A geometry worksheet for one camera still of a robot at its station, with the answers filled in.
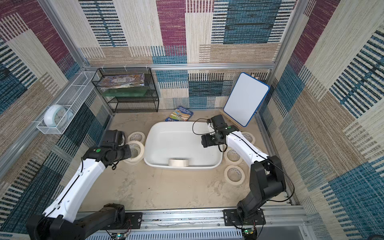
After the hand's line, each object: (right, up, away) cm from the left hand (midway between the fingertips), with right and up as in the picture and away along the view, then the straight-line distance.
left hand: (126, 150), depth 80 cm
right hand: (+44, +5, +9) cm, 45 cm away
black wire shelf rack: (0, +30, +39) cm, 49 cm away
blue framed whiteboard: (+67, +29, +12) cm, 74 cm away
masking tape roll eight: (+27, -7, +5) cm, 28 cm away
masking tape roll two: (-4, +6, +24) cm, 25 cm away
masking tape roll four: (+60, -7, +15) cm, 62 cm away
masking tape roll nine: (+59, -16, +8) cm, 62 cm away
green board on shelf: (-8, +35, +16) cm, 39 cm away
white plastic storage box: (+26, +2, +29) cm, 39 cm away
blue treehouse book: (+25, +22, +35) cm, 49 cm away
